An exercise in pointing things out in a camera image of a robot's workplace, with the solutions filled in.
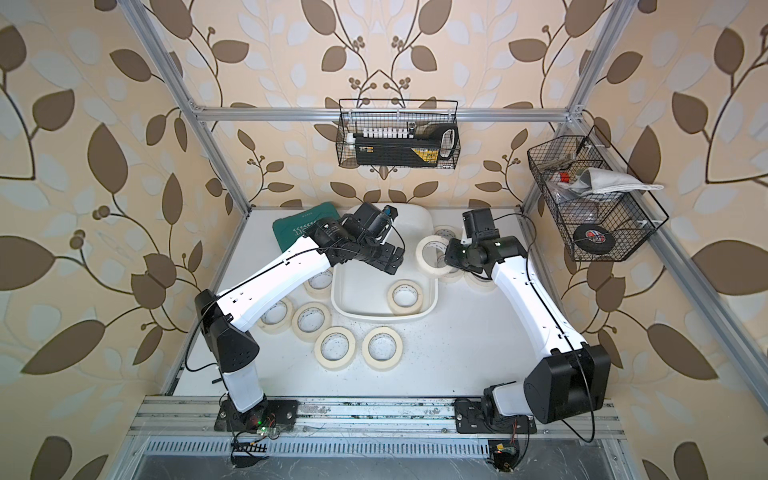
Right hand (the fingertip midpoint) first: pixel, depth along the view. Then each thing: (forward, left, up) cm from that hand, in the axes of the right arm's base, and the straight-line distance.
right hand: (450, 256), depth 82 cm
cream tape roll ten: (-2, +9, +3) cm, 10 cm away
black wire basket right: (+3, -37, +14) cm, 39 cm away
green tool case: (+26, +54, -15) cm, 62 cm away
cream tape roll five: (+25, -4, -18) cm, 31 cm away
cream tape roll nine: (-7, +1, +1) cm, 7 cm away
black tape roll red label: (-4, -33, +10) cm, 35 cm away
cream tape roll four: (-14, +41, -17) cm, 47 cm away
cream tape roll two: (-8, +14, -17) cm, 23 cm away
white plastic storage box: (0, +27, -19) cm, 33 cm away
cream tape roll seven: (+1, -12, -18) cm, 21 cm away
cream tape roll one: (-23, +19, -18) cm, 34 cm away
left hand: (-2, +16, +5) cm, 17 cm away
